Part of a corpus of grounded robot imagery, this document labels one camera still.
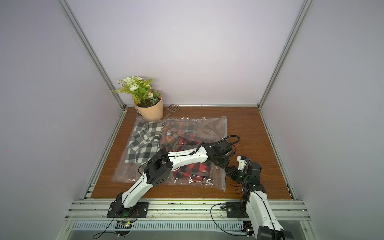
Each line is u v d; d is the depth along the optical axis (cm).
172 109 117
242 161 80
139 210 73
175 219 71
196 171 83
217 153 68
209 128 104
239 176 74
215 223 70
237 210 72
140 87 92
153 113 102
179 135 98
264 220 46
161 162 60
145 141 97
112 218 72
